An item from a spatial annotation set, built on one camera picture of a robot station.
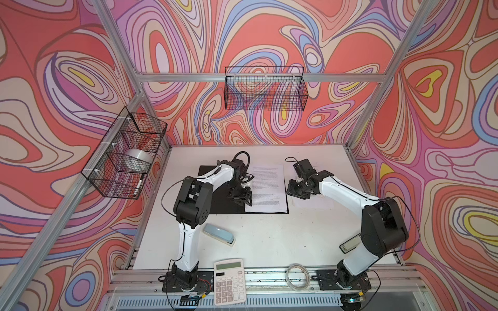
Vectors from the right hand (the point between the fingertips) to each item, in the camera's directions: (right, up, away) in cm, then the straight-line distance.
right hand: (291, 196), depth 90 cm
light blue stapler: (-33, -15, -8) cm, 37 cm away
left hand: (-20, -3, +2) cm, 21 cm away
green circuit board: (-42, -36, -19) cm, 58 cm away
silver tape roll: (-62, +19, -16) cm, 67 cm away
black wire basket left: (-71, +14, -17) cm, 74 cm away
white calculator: (-28, -29, -18) cm, 44 cm away
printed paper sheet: (-10, +2, +8) cm, 14 cm away
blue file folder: (-33, -3, -1) cm, 33 cm away
